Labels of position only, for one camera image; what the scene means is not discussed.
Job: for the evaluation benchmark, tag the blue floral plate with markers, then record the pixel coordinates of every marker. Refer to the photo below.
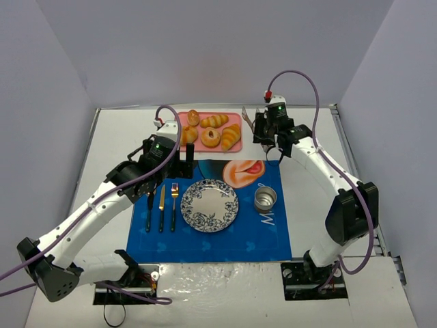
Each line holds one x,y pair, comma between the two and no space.
209,205

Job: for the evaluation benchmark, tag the metal cup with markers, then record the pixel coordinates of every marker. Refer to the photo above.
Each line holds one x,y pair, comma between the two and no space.
265,199

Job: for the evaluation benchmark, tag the aluminium rail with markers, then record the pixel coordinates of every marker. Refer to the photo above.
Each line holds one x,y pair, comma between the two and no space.
370,195

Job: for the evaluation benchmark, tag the gold fork green handle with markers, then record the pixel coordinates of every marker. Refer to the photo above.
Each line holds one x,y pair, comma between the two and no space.
174,194

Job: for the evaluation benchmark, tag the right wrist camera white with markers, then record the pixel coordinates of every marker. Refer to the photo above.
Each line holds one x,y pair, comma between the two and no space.
270,98

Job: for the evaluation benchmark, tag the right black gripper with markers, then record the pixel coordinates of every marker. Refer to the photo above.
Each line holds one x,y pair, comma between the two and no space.
261,129

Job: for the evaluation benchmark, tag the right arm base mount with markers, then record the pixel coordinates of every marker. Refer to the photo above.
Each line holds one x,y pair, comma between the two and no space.
298,285

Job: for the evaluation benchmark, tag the round striped bun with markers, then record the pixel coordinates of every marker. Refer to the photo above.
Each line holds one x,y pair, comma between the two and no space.
189,135

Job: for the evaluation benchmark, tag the small round bun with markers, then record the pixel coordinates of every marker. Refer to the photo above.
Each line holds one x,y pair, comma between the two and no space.
193,118

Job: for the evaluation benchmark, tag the right striped croissant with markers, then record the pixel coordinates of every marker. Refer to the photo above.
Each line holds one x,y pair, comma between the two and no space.
230,136

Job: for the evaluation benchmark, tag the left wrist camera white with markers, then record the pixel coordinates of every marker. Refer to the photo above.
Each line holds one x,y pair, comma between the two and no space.
168,129

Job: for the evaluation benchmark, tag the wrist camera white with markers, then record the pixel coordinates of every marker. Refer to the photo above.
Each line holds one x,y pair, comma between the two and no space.
168,129
270,98

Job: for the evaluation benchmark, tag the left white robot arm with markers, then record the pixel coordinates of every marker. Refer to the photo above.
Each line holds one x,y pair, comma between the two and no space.
52,261

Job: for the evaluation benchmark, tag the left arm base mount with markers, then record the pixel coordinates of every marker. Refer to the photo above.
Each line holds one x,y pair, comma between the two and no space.
142,282

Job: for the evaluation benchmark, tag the gold spoon green handle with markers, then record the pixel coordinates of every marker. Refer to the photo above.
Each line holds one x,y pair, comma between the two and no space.
150,201

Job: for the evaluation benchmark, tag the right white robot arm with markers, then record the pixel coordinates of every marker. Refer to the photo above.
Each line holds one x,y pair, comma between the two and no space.
353,213

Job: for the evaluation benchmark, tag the sugared donut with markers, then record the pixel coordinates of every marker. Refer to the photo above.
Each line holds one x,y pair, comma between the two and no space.
210,137

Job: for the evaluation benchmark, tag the pink tray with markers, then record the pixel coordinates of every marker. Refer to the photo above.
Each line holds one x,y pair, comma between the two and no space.
234,118

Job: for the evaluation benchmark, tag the blue cartoon placemat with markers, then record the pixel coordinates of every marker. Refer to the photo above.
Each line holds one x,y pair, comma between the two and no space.
252,237

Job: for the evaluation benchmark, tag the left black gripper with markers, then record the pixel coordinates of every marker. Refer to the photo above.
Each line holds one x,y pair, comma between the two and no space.
184,163

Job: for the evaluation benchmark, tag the upper striped croissant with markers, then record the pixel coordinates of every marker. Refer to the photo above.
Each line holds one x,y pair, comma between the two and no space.
214,121

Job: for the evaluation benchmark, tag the gold knife green handle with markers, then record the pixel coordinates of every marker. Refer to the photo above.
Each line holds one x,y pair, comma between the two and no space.
162,209

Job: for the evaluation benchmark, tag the striped croissant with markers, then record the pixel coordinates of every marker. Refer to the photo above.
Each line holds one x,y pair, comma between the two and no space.
214,121
230,136

